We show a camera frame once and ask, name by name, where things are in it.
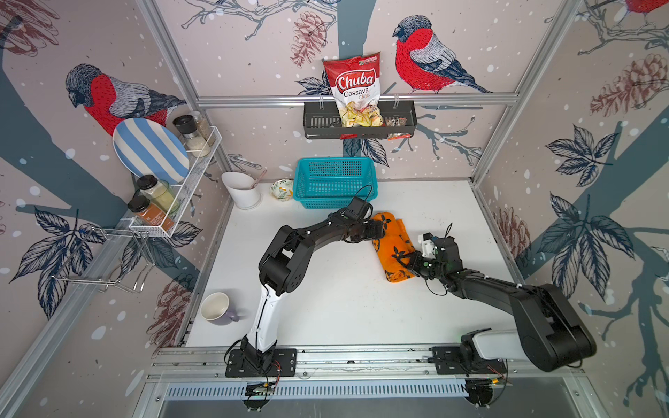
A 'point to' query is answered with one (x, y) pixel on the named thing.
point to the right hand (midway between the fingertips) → (398, 258)
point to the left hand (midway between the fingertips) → (383, 230)
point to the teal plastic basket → (331, 182)
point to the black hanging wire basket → (323, 120)
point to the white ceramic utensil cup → (242, 188)
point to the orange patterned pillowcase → (395, 241)
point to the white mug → (214, 309)
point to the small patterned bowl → (282, 190)
